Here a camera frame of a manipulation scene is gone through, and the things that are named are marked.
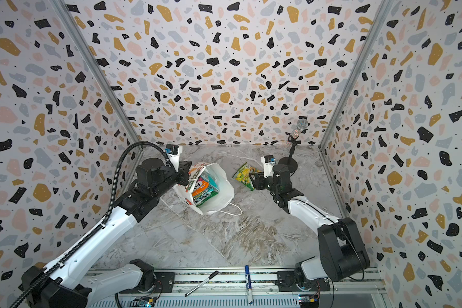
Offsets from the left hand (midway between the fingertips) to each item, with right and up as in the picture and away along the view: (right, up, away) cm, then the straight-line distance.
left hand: (189, 158), depth 72 cm
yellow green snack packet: (+20, -8, +32) cm, 38 cm away
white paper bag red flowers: (+10, -20, +15) cm, 27 cm away
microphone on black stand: (+46, +11, +27) cm, 54 cm away
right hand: (+23, -5, +14) cm, 28 cm away
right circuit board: (+44, -53, 0) cm, 69 cm away
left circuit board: (-17, -52, -1) cm, 55 cm away
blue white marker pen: (+22, -49, 0) cm, 54 cm away
